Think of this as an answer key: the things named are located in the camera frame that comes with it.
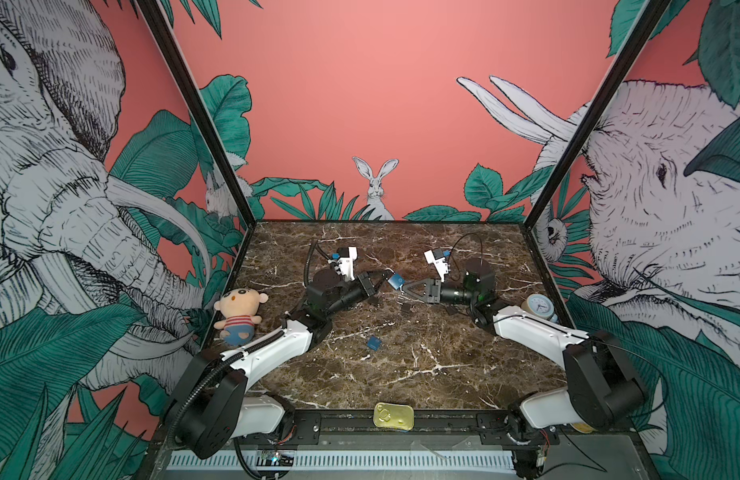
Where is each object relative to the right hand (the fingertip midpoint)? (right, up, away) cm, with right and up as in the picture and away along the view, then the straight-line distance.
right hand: (404, 292), depth 75 cm
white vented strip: (-13, -40, -4) cm, 42 cm away
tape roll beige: (+45, -34, -1) cm, 57 cm away
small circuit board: (-32, -39, -5) cm, 50 cm away
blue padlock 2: (-8, -17, +13) cm, 23 cm away
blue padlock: (-2, +3, +2) cm, 4 cm away
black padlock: (+3, -8, +22) cm, 24 cm away
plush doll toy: (-49, -7, +14) cm, 51 cm away
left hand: (-4, +6, 0) cm, 7 cm away
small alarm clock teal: (+45, -7, +18) cm, 49 cm away
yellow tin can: (-3, -31, -2) cm, 31 cm away
